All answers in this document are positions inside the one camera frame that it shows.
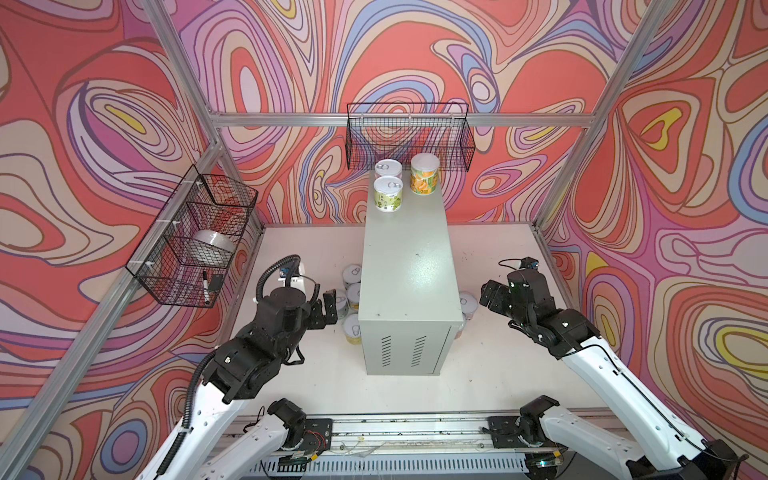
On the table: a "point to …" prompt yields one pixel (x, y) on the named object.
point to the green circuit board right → (544, 460)
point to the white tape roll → (213, 242)
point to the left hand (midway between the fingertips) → (322, 291)
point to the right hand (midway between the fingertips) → (497, 298)
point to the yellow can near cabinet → (353, 295)
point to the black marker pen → (206, 288)
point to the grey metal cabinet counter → (410, 310)
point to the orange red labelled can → (461, 328)
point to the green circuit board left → (292, 463)
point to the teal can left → (342, 306)
